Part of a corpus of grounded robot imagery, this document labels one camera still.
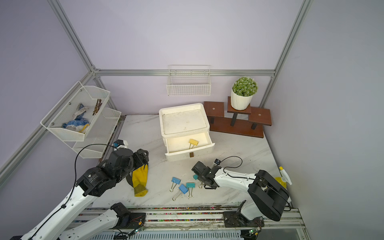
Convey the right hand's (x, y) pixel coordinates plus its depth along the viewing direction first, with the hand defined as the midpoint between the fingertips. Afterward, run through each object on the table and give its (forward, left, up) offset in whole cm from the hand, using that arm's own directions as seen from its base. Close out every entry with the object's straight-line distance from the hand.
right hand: (206, 179), depth 88 cm
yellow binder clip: (-4, +3, +1) cm, 6 cm away
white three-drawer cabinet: (+19, +12, +24) cm, 33 cm away
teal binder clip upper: (+1, +7, +2) cm, 7 cm away
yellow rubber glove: (-1, +39, +3) cm, 39 cm away
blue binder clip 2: (-6, +14, +2) cm, 15 cm away
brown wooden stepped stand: (+39, -33, +8) cm, 52 cm away
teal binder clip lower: (-3, +10, 0) cm, 10 cm away
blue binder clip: (-1, +19, +1) cm, 19 cm away
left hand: (+2, +32, +24) cm, 40 cm away
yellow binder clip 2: (+15, +7, +18) cm, 24 cm away
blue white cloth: (+16, +62, +35) cm, 73 cm away
